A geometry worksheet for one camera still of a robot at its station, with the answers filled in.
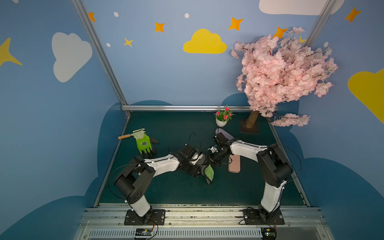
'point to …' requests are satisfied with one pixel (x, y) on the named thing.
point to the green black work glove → (144, 142)
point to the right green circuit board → (269, 233)
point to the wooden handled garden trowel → (136, 134)
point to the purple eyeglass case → (228, 135)
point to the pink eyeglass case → (234, 167)
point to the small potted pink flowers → (223, 116)
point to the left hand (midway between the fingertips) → (197, 168)
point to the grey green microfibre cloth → (209, 173)
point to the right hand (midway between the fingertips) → (204, 163)
